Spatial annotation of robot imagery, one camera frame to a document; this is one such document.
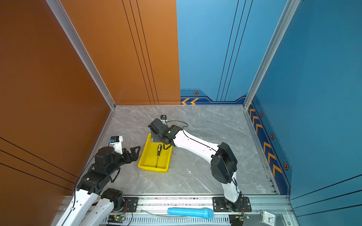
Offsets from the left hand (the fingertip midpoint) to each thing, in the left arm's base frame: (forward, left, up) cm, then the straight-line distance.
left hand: (133, 147), depth 76 cm
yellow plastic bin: (0, -4, -18) cm, 18 cm away
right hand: (+8, -12, -2) cm, 15 cm away
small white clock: (-30, -69, -15) cm, 77 cm away
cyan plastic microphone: (-28, -37, -13) cm, 49 cm away
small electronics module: (-30, -55, -18) cm, 65 cm away
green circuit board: (-30, +6, -19) cm, 36 cm away
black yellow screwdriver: (+6, -11, -15) cm, 20 cm away
